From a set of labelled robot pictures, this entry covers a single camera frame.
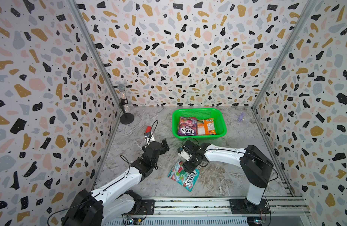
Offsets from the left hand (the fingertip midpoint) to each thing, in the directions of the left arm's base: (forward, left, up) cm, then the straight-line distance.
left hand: (161, 140), depth 84 cm
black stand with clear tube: (+30, +30, -14) cm, 45 cm away
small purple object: (+27, -59, -11) cm, 66 cm away
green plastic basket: (+27, -40, -7) cm, 48 cm away
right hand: (-11, -15, -13) cm, 23 cm away
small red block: (+19, +12, -13) cm, 26 cm away
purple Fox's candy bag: (+17, -16, -8) cm, 25 cm away
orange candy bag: (+17, -30, -10) cm, 37 cm away
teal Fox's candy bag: (-16, -11, -11) cm, 22 cm away
